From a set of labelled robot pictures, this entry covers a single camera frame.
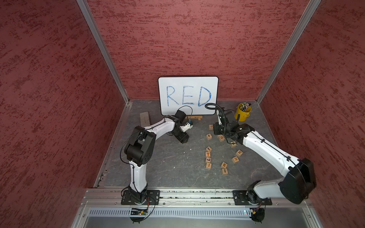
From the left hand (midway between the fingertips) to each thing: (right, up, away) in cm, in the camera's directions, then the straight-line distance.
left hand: (181, 138), depth 94 cm
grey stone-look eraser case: (-28, +13, +11) cm, 33 cm away
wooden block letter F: (+19, +1, +1) cm, 19 cm away
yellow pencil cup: (+44, +20, +3) cm, 49 cm away
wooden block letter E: (+26, -14, -11) cm, 32 cm away
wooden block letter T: (+17, -8, -7) cm, 20 cm away
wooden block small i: (+26, -17, -13) cm, 34 cm away
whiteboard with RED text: (+7, +31, +3) cm, 32 cm away
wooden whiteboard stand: (+10, +15, +9) cm, 20 cm away
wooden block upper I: (+18, -6, -4) cm, 20 cm away
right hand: (+21, +8, -10) cm, 25 cm away
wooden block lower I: (+17, -14, -11) cm, 25 cm away
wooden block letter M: (+37, -8, -6) cm, 39 cm away
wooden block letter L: (+17, -11, -9) cm, 22 cm away
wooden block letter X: (+34, -11, -9) cm, 37 cm away
